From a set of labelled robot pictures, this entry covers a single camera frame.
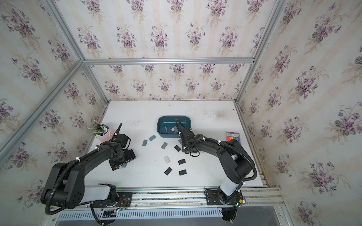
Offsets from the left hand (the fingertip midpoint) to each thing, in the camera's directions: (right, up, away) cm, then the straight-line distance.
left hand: (128, 162), depth 87 cm
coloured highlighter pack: (+68, +15, +11) cm, 71 cm away
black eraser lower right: (+34, -4, -5) cm, 35 cm away
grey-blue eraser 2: (+13, +14, +11) cm, 22 cm away
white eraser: (+24, +1, +1) cm, 24 cm away
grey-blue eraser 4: (+29, +19, +14) cm, 37 cm away
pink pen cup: (-19, +19, +3) cm, 27 cm away
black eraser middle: (+33, +1, -1) cm, 34 cm away
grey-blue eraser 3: (+22, +20, +14) cm, 33 cm away
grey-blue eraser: (+8, +10, +8) cm, 16 cm away
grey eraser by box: (+32, +12, +9) cm, 36 cm away
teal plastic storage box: (+23, +21, +14) cm, 34 cm away
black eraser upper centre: (+31, +7, +6) cm, 32 cm away
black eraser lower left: (+25, -4, -3) cm, 26 cm away
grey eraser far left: (-2, -1, -3) cm, 4 cm away
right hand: (+38, +8, +5) cm, 39 cm away
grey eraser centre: (+22, +9, +6) cm, 24 cm away
